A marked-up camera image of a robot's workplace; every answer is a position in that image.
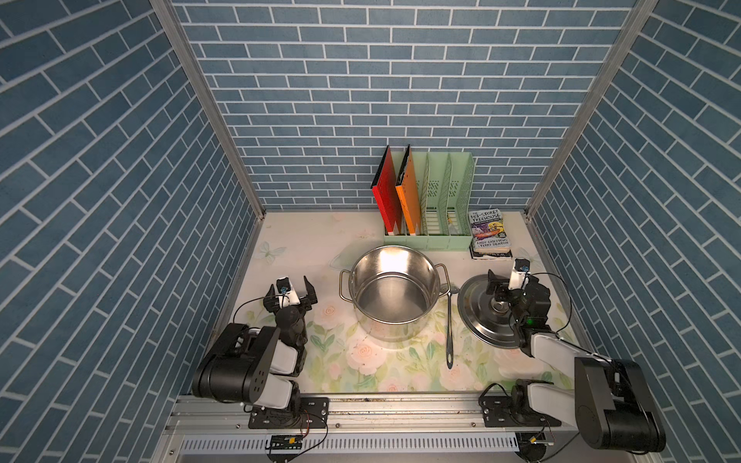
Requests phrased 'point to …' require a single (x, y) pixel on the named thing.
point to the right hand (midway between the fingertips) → (509, 271)
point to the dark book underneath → (503, 255)
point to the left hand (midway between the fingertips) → (296, 280)
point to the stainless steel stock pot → (396, 291)
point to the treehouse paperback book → (488, 231)
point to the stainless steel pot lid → (484, 317)
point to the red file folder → (384, 188)
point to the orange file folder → (409, 198)
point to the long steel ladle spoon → (450, 348)
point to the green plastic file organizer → (443, 181)
